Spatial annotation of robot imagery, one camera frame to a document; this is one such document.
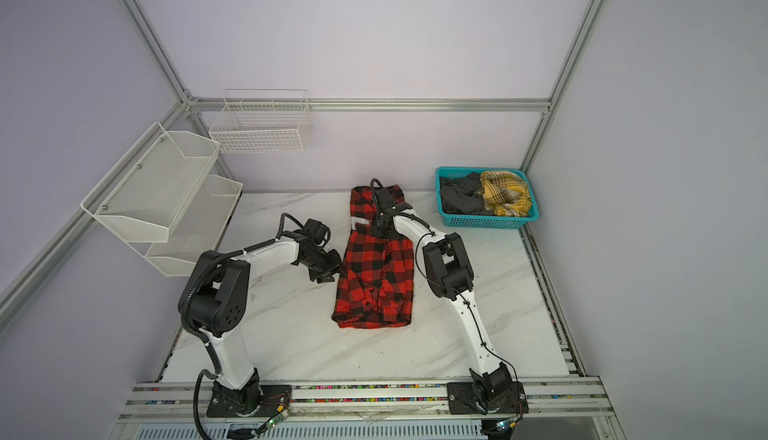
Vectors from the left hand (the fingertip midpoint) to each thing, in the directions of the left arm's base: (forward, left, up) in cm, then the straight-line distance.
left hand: (341, 275), depth 93 cm
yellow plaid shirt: (+27, -57, +10) cm, 64 cm away
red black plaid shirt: (-5, -11, 0) cm, 12 cm away
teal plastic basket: (+20, -48, +4) cm, 52 cm away
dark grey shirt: (+31, -43, +6) cm, 53 cm away
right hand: (+19, -10, -1) cm, 21 cm away
